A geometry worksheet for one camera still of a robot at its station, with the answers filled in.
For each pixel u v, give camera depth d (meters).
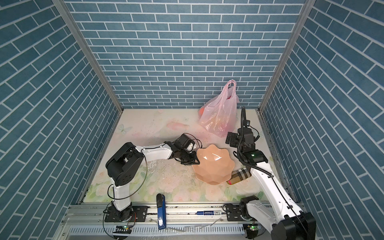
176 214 0.75
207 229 0.71
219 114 0.99
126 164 0.52
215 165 0.90
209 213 0.74
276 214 0.42
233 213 0.74
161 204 0.73
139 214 0.74
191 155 0.83
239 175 0.84
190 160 0.81
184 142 0.76
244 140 0.58
